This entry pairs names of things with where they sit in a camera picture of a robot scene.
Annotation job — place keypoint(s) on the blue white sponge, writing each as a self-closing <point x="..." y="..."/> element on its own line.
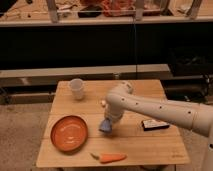
<point x="105" y="126"/>

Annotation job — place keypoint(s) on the orange ceramic bowl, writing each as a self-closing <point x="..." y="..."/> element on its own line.
<point x="69" y="133"/>

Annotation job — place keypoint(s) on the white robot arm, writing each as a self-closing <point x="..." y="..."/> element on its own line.
<point x="192" y="116"/>

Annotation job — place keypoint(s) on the white plastic cup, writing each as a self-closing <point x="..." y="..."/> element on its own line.
<point x="77" y="88"/>

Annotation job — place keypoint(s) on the wooden table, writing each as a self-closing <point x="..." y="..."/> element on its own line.
<point x="160" y="147"/>

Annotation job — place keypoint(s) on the long wooden bench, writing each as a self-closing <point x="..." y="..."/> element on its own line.
<point x="50" y="76"/>

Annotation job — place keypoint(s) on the orange toy carrot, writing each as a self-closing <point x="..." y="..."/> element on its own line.
<point x="108" y="158"/>

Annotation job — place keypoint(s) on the cluttered back shelf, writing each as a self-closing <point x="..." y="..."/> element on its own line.
<point x="17" y="13"/>

